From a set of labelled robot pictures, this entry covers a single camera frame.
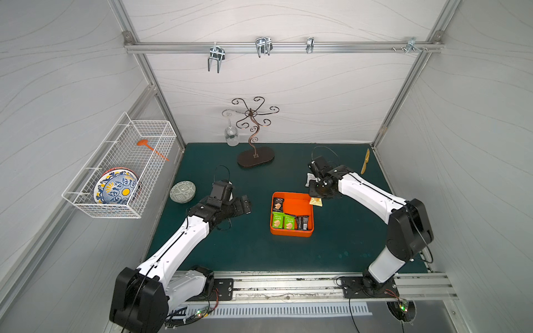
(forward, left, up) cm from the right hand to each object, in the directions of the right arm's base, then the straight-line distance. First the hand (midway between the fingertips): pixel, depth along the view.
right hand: (315, 190), depth 89 cm
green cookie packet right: (-11, +11, -8) cm, 18 cm away
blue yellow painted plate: (-16, +65, +25) cm, 71 cm away
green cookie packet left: (-11, +16, -7) cm, 21 cm away
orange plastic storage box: (-3, +7, -7) cm, 10 cm away
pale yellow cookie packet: (-5, 0, -1) cm, 5 cm away
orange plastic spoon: (+5, +68, +22) cm, 72 cm away
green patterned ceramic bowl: (+2, +63, -7) cm, 63 cm away
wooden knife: (+21, -29, -11) cm, 38 cm away
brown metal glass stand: (+29, +24, -9) cm, 38 cm away
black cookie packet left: (-4, +16, -7) cm, 18 cm away
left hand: (-10, +30, +2) cm, 32 cm away
